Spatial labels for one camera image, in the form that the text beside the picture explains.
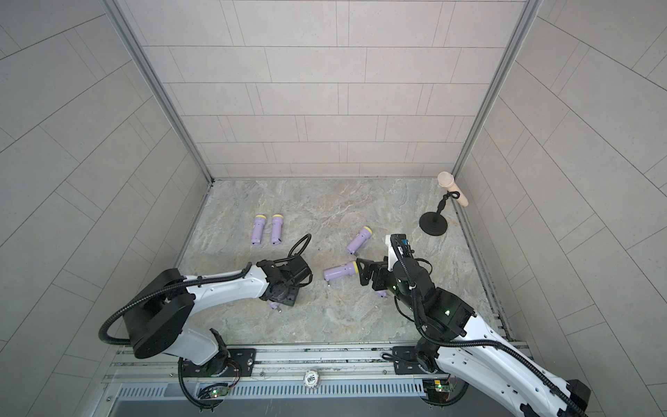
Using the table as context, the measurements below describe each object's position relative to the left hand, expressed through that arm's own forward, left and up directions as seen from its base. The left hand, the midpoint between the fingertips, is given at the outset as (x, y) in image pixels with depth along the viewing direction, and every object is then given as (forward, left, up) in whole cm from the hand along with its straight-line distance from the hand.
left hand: (291, 295), depth 87 cm
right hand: (+1, -24, +22) cm, 32 cm away
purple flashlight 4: (+7, -15, +5) cm, 17 cm away
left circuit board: (-26, +15, +5) cm, 31 cm away
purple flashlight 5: (-5, +4, +5) cm, 8 cm away
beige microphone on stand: (+25, -49, +31) cm, 63 cm away
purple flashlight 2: (+23, +8, +6) cm, 25 cm away
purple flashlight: (+26, +15, +6) cm, 30 cm away
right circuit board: (-26, -43, +3) cm, 50 cm away
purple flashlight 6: (-1, -30, +5) cm, 30 cm away
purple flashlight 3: (+19, -23, +5) cm, 30 cm away
